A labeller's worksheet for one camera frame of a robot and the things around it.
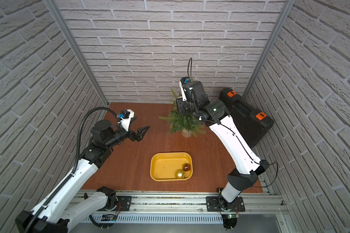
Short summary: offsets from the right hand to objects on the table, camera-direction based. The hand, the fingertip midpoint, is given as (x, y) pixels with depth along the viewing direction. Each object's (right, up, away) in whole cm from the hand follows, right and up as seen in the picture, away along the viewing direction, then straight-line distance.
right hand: (184, 101), depth 67 cm
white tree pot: (+2, -19, +31) cm, 36 cm away
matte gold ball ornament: (-2, -40, +13) cm, 42 cm away
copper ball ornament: (+2, -37, +16) cm, 41 cm away
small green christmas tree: (-2, -11, +12) cm, 16 cm away
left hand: (-19, -9, +2) cm, 22 cm away
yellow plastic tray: (-12, -38, +19) cm, 44 cm away
